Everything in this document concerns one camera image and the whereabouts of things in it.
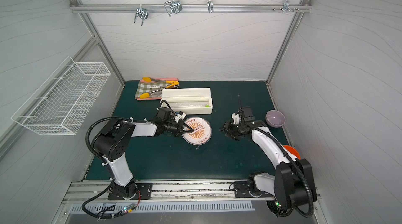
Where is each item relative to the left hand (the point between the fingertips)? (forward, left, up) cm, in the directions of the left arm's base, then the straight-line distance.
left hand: (193, 131), depth 86 cm
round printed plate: (+1, -5, -3) cm, 6 cm away
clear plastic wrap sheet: (+1, -5, -3) cm, 6 cm away
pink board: (+48, +34, -6) cm, 59 cm away
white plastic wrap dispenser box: (+23, +4, 0) cm, 23 cm away
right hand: (-1, -16, +3) cm, 16 cm away
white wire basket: (-1, +57, +25) cm, 63 cm away
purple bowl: (+12, -51, -5) cm, 52 cm away
